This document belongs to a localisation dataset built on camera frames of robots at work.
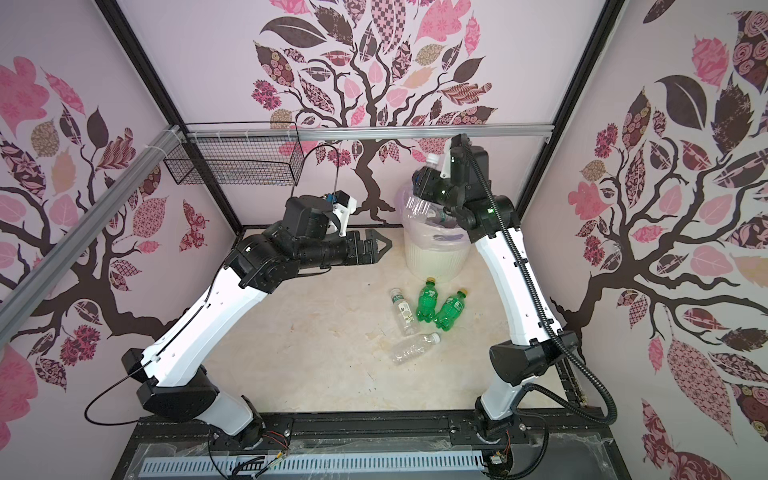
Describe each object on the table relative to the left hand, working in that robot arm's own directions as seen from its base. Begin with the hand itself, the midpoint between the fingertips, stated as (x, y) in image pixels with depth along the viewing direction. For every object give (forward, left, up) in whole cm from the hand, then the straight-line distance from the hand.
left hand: (375, 250), depth 63 cm
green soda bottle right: (+4, -23, -33) cm, 40 cm away
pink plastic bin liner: (+17, -12, -13) cm, 24 cm away
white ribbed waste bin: (+16, -17, -19) cm, 31 cm away
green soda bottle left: (+3, -15, -33) cm, 36 cm away
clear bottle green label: (+2, -8, -33) cm, 34 cm away
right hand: (+17, -12, +8) cm, 22 cm away
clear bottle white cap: (-7, -11, -37) cm, 39 cm away
